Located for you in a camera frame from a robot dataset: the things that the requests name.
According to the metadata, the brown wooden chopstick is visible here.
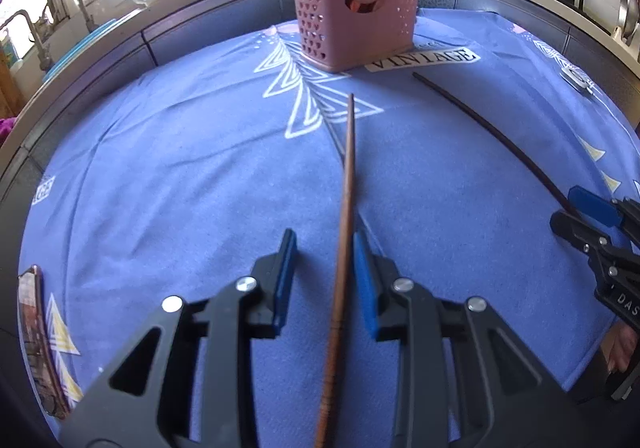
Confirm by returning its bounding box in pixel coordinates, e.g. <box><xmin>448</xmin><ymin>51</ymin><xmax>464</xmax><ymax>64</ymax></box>
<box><xmin>314</xmin><ymin>94</ymin><xmax>356</xmax><ymax>448</ymax></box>

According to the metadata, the dark thin chopstick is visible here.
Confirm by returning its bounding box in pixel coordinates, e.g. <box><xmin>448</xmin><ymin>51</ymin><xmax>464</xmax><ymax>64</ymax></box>
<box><xmin>412</xmin><ymin>72</ymin><xmax>580</xmax><ymax>218</ymax></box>

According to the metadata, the chrome kitchen faucet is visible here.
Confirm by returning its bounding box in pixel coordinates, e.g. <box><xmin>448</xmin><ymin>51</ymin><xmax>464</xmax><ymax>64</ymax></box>
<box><xmin>47</xmin><ymin>0</ymin><xmax>98</xmax><ymax>33</ymax></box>

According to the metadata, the person's right hand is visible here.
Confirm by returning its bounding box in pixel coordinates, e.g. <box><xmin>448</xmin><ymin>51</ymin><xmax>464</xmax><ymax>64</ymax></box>
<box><xmin>602</xmin><ymin>321</ymin><xmax>638</xmax><ymax>372</ymax></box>

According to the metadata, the white square device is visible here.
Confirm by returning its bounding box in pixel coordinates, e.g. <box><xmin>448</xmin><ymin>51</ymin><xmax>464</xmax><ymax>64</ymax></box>
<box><xmin>561</xmin><ymin>67</ymin><xmax>591</xmax><ymax>94</ymax></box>

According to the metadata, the blue patterned tablecloth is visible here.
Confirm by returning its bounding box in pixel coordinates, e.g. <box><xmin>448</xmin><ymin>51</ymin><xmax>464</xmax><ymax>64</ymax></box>
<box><xmin>20</xmin><ymin>9</ymin><xmax>639</xmax><ymax>447</ymax></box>

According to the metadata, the smartphone with patterned case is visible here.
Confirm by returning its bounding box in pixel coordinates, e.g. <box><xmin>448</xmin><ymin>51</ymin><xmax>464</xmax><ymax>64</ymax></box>
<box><xmin>17</xmin><ymin>265</ymin><xmax>70</xmax><ymax>420</ymax></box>

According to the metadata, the magenta cloth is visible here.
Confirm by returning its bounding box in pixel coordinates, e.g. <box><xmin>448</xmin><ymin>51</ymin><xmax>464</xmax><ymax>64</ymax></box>
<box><xmin>0</xmin><ymin>118</ymin><xmax>16</xmax><ymax>146</ymax></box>

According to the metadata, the blue plastic basin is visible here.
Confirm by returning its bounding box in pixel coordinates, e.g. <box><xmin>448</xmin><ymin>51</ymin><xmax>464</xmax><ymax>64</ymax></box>
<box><xmin>42</xmin><ymin>19</ymin><xmax>117</xmax><ymax>83</ymax></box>

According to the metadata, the pink smiley utensil holder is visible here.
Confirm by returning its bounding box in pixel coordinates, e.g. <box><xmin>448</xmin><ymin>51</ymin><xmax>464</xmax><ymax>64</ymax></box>
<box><xmin>294</xmin><ymin>0</ymin><xmax>418</xmax><ymax>72</ymax></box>

